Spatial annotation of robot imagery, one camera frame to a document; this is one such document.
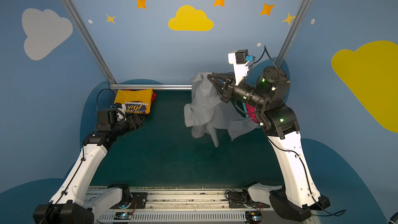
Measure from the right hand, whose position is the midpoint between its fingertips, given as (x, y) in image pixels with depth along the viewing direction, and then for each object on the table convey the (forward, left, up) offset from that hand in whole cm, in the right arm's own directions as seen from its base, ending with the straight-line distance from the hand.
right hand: (211, 74), depth 49 cm
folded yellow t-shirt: (+27, +51, -47) cm, 74 cm away
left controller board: (-36, +38, -56) cm, 77 cm away
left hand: (+4, +36, -33) cm, 49 cm away
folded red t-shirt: (+37, +42, -52) cm, 76 cm away
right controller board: (-33, -23, -57) cm, 70 cm away
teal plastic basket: (+24, -23, -46) cm, 57 cm away
